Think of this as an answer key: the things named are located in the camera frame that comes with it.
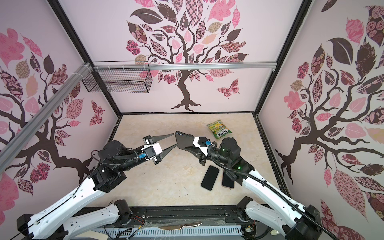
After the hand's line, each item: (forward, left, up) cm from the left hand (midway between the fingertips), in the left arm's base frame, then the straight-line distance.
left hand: (175, 138), depth 54 cm
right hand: (+3, -4, -10) cm, 11 cm away
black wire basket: (+55, +43, -9) cm, 70 cm away
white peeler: (-26, -45, -40) cm, 65 cm away
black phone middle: (0, -16, -41) cm, 45 cm away
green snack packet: (+35, -25, -39) cm, 59 cm away
